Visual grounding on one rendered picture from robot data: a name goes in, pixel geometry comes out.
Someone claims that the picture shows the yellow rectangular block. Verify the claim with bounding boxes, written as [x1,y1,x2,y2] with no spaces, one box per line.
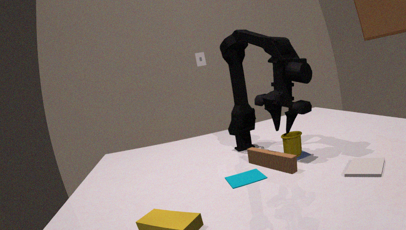
[136,209,203,230]

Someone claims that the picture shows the yellow cup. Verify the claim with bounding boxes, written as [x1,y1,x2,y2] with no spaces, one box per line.
[281,131,302,157]

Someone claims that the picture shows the brown rectangular block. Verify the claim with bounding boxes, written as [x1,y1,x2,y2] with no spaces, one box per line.
[247,147,297,174]

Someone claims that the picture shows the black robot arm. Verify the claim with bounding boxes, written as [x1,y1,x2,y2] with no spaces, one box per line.
[220,29,312,151]

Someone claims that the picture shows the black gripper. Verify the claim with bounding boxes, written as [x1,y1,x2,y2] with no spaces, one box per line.
[255,79,312,134]

